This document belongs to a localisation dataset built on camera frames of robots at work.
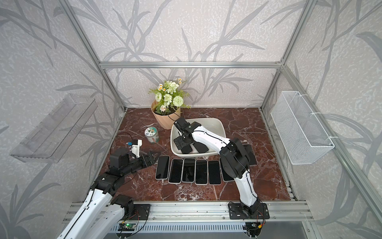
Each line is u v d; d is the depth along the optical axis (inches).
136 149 27.3
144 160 25.7
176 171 34.2
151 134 37.6
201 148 37.8
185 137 26.0
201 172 34.1
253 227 28.5
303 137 23.5
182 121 28.9
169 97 33.4
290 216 28.6
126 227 27.9
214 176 33.5
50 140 26.0
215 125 41.1
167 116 37.2
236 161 20.2
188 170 42.5
